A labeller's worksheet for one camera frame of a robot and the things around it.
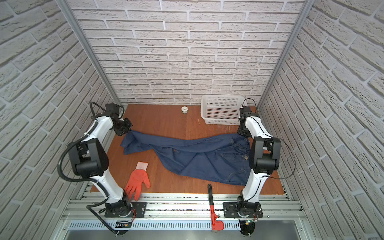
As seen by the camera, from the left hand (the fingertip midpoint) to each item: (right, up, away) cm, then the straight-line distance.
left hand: (130, 126), depth 92 cm
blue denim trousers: (+59, -21, -2) cm, 62 cm away
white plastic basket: (+61, +12, +18) cm, 64 cm away
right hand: (+75, -5, +1) cm, 75 cm away
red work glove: (+8, -29, -9) cm, 31 cm away
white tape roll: (+32, +12, +24) cm, 42 cm away
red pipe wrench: (+52, -46, -24) cm, 73 cm away
